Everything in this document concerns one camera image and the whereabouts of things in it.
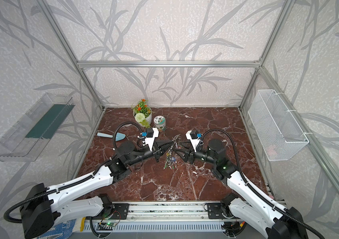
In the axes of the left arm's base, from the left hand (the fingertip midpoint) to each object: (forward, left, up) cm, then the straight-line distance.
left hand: (174, 140), depth 64 cm
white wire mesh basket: (+3, -45, +5) cm, 45 cm away
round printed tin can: (+29, +11, -25) cm, 40 cm away
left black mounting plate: (-23, +27, -31) cm, 47 cm away
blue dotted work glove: (-31, +51, -31) cm, 67 cm away
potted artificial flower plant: (+31, +22, -18) cm, 42 cm away
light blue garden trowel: (+22, +39, -32) cm, 55 cm away
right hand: (+2, -2, -6) cm, 7 cm away
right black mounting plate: (-23, -20, -29) cm, 42 cm away
